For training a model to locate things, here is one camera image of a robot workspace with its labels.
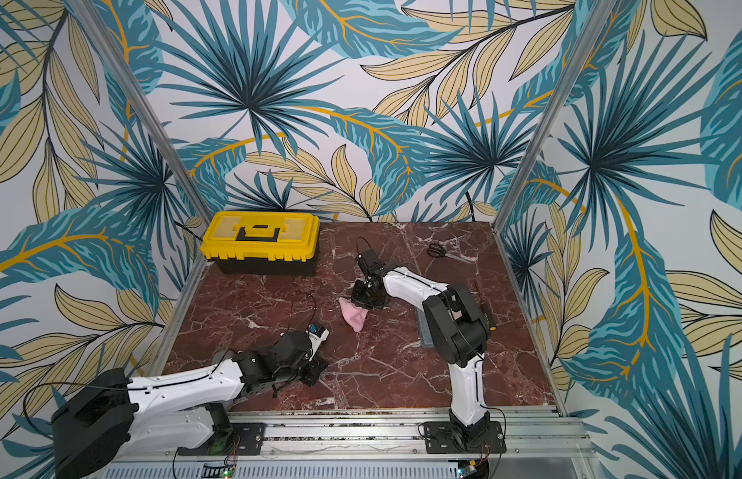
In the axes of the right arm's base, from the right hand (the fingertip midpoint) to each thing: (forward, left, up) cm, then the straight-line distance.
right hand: (355, 302), depth 95 cm
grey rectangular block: (-12, -21, 0) cm, 24 cm away
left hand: (-21, +9, 0) cm, 22 cm away
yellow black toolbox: (+14, +28, +14) cm, 34 cm away
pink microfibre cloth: (-5, 0, +2) cm, 6 cm away
